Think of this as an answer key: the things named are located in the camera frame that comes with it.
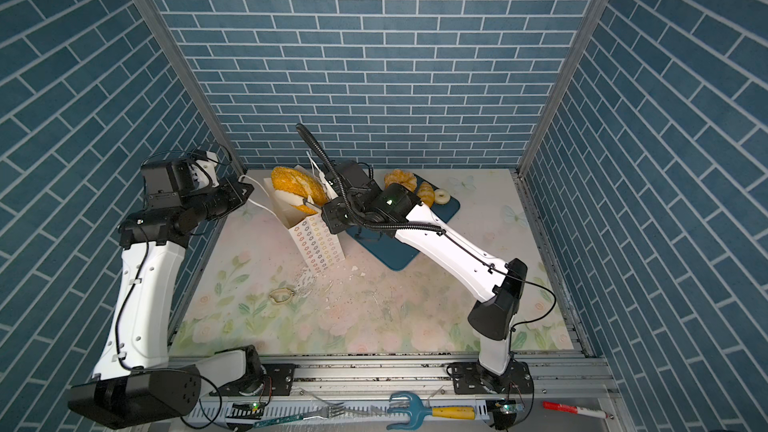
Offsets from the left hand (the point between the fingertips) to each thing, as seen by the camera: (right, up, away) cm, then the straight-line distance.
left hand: (254, 184), depth 70 cm
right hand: (+17, -6, 0) cm, 18 cm away
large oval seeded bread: (+6, +1, +4) cm, 8 cm away
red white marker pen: (+76, -53, -1) cm, 93 cm away
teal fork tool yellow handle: (+38, -53, -2) cm, 65 cm away
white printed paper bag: (+12, -18, +15) cm, 26 cm away
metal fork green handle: (+19, -54, 0) cm, 57 cm away
